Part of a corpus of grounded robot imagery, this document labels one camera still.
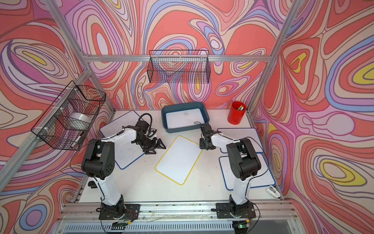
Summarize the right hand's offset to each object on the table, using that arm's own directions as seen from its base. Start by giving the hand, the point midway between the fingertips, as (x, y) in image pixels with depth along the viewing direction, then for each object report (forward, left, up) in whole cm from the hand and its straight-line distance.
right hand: (206, 148), depth 98 cm
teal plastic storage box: (+36, +5, +7) cm, 37 cm away
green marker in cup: (+26, -27, +12) cm, 40 cm away
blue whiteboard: (+24, +71, -3) cm, 75 cm away
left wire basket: (-2, +70, +35) cm, 79 cm away
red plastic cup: (+24, -25, +11) cm, 37 cm away
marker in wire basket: (-6, +67, +27) cm, 73 cm away
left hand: (-3, +29, +6) cm, 30 cm away
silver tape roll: (-3, +64, +35) cm, 73 cm away
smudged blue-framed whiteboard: (+26, +15, +3) cm, 30 cm away
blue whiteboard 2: (+13, -26, -1) cm, 29 cm away
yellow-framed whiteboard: (-7, +18, -1) cm, 20 cm away
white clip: (-29, -34, +1) cm, 44 cm away
